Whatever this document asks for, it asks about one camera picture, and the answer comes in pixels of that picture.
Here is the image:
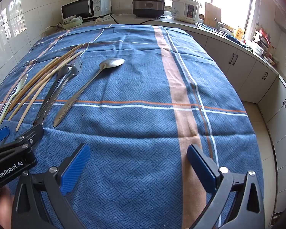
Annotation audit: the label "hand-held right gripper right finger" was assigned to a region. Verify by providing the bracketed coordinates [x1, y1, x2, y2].
[187, 144, 272, 229]

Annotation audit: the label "person's left hand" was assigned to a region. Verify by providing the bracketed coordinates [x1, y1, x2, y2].
[0, 185, 16, 222]

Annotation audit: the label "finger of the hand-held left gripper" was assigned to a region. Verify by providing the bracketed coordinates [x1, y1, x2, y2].
[0, 124, 45, 157]
[0, 126, 10, 146]

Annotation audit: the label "metal faucet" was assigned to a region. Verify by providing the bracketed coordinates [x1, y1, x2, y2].
[214, 19, 226, 31]

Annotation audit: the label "pale green dish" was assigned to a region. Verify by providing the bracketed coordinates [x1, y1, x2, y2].
[63, 16, 83, 27]

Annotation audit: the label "dark rice cooker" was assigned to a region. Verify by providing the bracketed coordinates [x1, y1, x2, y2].
[133, 0, 165, 18]

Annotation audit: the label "large metal spoon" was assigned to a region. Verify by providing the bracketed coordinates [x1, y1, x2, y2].
[53, 58, 125, 128]

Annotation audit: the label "wooden cutting board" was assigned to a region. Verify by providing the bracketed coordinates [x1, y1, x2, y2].
[204, 2, 222, 27]

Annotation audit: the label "black power cable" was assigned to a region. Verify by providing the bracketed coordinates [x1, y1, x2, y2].
[109, 14, 159, 25]

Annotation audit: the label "kitchen window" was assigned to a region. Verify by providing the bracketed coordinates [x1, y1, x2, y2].
[157, 0, 255, 34]

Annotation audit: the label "metal fork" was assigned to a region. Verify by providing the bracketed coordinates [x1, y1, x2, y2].
[39, 57, 84, 124]

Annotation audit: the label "white pressure cooker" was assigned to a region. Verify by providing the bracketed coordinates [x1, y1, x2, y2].
[169, 0, 202, 24]

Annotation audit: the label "blue plaid tablecloth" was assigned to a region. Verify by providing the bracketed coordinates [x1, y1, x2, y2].
[0, 24, 265, 229]

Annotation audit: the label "blue dish cloth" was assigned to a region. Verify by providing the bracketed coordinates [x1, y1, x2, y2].
[225, 35, 247, 46]

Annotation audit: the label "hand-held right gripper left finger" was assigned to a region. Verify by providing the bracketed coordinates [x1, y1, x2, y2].
[12, 144, 91, 229]

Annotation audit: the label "small metal spoon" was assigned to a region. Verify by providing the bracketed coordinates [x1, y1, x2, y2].
[33, 64, 75, 127]

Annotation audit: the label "white microwave oven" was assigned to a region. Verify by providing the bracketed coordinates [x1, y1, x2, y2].
[61, 0, 111, 23]

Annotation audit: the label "pale plastic spoon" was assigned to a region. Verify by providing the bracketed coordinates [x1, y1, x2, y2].
[0, 74, 29, 129]

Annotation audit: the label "stack of white plates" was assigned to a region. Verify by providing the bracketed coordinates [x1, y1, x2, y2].
[251, 44, 265, 55]

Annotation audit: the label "metal chopsticks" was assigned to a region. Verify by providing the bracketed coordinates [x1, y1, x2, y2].
[8, 50, 84, 122]

